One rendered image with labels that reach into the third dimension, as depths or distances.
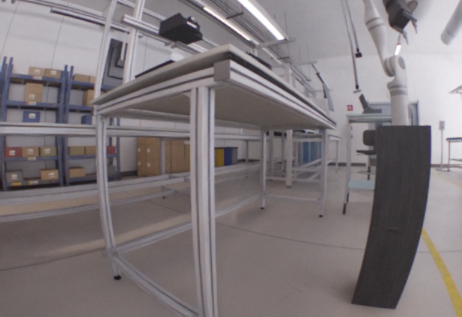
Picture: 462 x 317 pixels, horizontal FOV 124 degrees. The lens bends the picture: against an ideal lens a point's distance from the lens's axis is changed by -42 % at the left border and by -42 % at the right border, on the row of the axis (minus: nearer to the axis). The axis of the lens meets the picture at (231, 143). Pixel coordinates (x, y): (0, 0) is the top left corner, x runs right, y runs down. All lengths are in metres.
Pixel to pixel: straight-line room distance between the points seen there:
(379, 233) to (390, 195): 0.17
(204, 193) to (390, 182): 0.72
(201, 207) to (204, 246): 0.11
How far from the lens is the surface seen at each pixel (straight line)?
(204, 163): 0.52
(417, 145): 0.94
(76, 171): 4.24
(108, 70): 2.60
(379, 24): 1.09
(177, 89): 0.60
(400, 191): 0.95
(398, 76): 1.04
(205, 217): 0.55
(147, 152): 4.61
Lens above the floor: 0.78
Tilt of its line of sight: level
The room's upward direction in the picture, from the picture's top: straight up
